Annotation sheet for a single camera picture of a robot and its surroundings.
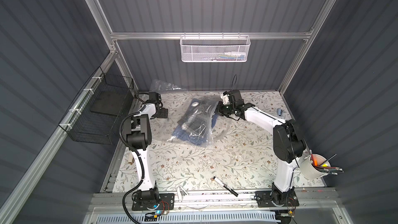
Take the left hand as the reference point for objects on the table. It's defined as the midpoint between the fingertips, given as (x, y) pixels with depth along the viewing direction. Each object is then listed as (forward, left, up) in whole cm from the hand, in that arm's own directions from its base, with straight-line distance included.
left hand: (160, 113), depth 106 cm
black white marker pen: (-46, -40, -1) cm, 61 cm away
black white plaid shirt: (-11, -24, +5) cm, 27 cm away
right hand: (-7, -36, +13) cm, 39 cm away
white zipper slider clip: (-48, -19, -1) cm, 52 cm away
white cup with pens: (-38, -87, +6) cm, 95 cm away
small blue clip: (0, -83, +1) cm, 83 cm away
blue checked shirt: (-23, -30, +6) cm, 38 cm away
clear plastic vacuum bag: (-16, -40, -1) cm, 43 cm away
